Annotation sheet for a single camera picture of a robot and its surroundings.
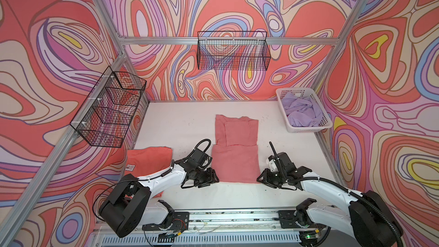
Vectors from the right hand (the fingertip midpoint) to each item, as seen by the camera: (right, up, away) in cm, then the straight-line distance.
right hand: (261, 184), depth 84 cm
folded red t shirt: (-61, +9, +7) cm, 62 cm away
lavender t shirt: (+30, +37, +22) cm, 53 cm away
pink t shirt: (-13, +12, +8) cm, 19 cm away
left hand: (-21, +2, -1) cm, 22 cm away
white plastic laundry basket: (+41, +31, +16) cm, 54 cm away
